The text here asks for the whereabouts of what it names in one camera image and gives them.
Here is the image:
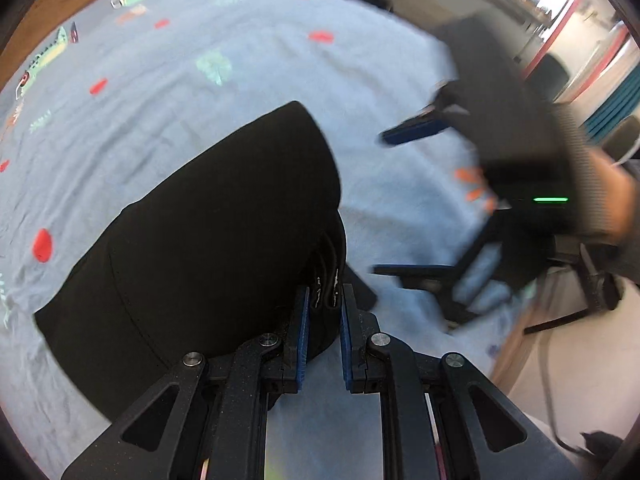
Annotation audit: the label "black pants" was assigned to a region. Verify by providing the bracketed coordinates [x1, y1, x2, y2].
[35, 101, 376, 420]

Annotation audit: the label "blue patterned bed sheet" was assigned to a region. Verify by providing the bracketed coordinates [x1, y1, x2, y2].
[1, 0, 513, 479]

